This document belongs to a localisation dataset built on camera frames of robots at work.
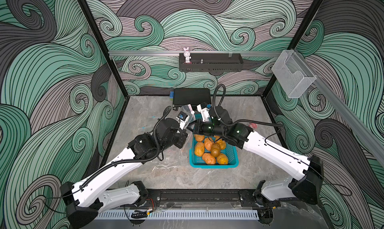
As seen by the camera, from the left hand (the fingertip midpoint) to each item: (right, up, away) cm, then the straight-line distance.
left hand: (185, 129), depth 68 cm
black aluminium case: (+4, +19, +49) cm, 52 cm away
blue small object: (-12, +20, +49) cm, 55 cm away
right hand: (0, +1, -1) cm, 1 cm away
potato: (+17, -14, +13) cm, 26 cm away
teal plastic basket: (+26, -15, +15) cm, 34 cm away
